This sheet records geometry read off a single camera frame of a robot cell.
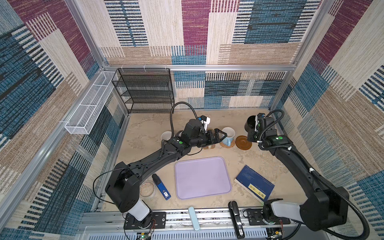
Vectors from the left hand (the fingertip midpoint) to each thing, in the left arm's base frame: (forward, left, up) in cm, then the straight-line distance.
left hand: (223, 135), depth 74 cm
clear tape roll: (-16, +41, -27) cm, 51 cm away
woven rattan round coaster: (+11, -4, -26) cm, 28 cm away
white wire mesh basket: (+6, +67, +7) cm, 68 cm away
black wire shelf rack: (+48, +49, -9) cm, 69 cm away
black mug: (+8, -16, -3) cm, 18 cm away
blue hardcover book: (-15, -20, -26) cm, 36 cm away
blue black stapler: (-19, +30, -23) cm, 42 cm away
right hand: (+6, -18, -7) cm, 20 cm away
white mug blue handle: (+7, -7, -16) cm, 19 cm away
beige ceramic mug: (+5, +4, -19) cm, 20 cm away
